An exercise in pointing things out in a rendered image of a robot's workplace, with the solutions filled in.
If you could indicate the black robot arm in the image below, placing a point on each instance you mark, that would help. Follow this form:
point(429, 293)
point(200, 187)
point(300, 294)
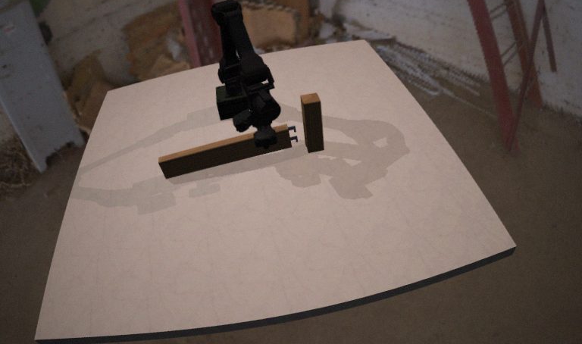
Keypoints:
point(248, 68)

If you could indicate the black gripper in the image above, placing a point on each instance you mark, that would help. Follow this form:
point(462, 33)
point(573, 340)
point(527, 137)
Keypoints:
point(265, 135)

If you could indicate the brown wooden post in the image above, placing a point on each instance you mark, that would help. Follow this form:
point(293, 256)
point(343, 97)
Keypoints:
point(312, 122)

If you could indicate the brown wooden rail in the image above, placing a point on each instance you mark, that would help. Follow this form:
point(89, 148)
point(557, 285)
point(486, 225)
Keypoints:
point(222, 152)

